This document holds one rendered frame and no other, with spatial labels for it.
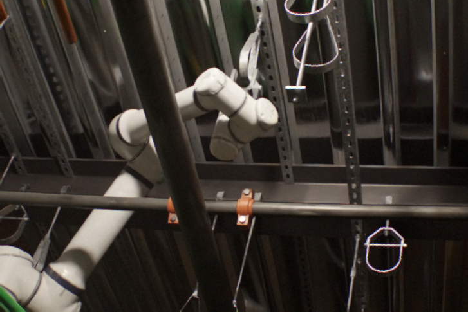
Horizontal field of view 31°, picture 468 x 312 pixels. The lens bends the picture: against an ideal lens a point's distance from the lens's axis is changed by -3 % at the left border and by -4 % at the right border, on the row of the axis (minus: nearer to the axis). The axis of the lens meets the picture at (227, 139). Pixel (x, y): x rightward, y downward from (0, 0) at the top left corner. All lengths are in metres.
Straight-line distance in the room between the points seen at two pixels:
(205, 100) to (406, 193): 1.25
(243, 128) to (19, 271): 0.90
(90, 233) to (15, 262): 0.27
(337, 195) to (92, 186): 1.05
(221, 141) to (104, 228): 0.60
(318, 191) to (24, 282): 1.27
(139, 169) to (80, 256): 0.35
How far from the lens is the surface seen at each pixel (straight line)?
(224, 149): 2.45
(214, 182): 3.54
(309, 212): 2.46
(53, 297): 2.84
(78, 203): 2.67
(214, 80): 2.33
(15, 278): 2.79
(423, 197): 3.38
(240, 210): 2.48
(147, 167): 2.83
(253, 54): 2.83
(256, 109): 2.37
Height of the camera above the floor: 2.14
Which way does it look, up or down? 44 degrees up
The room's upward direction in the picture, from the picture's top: 16 degrees clockwise
